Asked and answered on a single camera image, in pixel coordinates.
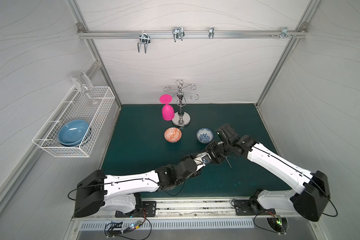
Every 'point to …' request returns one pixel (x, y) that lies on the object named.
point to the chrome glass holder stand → (181, 119)
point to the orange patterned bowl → (173, 134)
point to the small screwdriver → (225, 157)
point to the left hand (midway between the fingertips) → (199, 157)
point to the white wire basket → (77, 105)
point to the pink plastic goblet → (168, 112)
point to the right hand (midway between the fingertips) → (199, 153)
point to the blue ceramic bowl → (73, 132)
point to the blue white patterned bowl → (204, 135)
